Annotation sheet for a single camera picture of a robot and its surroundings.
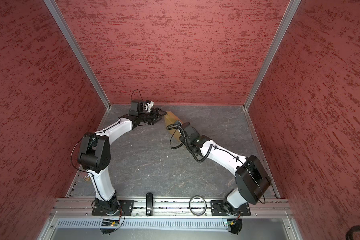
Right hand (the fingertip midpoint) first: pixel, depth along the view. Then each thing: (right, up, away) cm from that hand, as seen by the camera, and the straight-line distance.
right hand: (188, 134), depth 87 cm
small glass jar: (-53, -21, -12) cm, 58 cm away
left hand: (-15, +11, +5) cm, 19 cm away
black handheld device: (-20, -31, -13) cm, 39 cm away
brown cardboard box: (-11, +9, +5) cm, 15 cm away
